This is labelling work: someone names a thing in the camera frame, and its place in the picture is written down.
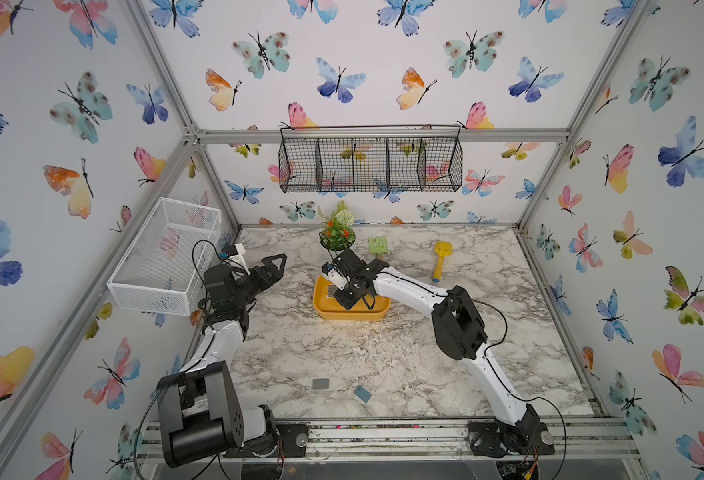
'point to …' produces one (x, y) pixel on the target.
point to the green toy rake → (378, 245)
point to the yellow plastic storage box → (334, 308)
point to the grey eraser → (320, 383)
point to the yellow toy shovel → (442, 249)
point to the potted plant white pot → (337, 232)
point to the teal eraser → (361, 392)
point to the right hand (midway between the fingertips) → (341, 294)
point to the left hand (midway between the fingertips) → (280, 258)
